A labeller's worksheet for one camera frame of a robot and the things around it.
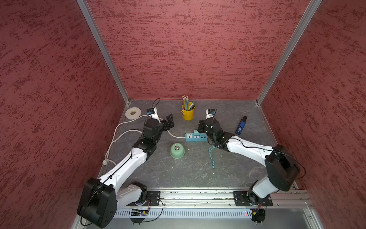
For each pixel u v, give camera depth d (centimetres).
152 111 68
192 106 103
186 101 100
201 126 77
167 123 73
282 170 44
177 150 81
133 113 112
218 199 76
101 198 39
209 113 76
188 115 104
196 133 95
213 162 85
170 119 73
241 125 105
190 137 95
